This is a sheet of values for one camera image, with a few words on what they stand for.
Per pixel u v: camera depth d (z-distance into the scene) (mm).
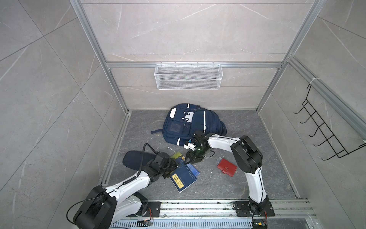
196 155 824
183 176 845
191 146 881
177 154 931
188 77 1002
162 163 662
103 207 400
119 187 468
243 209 730
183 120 1068
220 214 730
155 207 731
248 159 536
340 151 580
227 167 857
